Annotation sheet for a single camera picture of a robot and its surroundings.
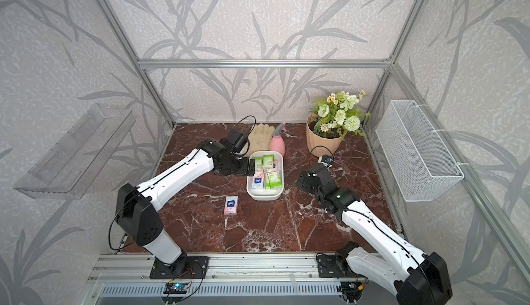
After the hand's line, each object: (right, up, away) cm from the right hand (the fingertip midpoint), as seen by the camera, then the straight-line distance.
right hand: (307, 176), depth 81 cm
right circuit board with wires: (+14, -38, -10) cm, 42 cm away
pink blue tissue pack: (-31, -13, +5) cm, 34 cm away
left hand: (-24, +2, +1) cm, 24 cm away
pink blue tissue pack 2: (-21, -4, +12) cm, 24 cm away
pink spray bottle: (-12, +13, +16) cm, 24 cm away
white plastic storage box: (-17, -9, +7) cm, 20 cm away
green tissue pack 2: (-14, -4, +10) cm, 17 cm away
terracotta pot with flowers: (+11, +23, +5) cm, 26 cm away
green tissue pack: (-16, +5, +17) cm, 24 cm away
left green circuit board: (-47, -37, -10) cm, 61 cm away
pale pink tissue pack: (-12, +4, +19) cm, 23 cm away
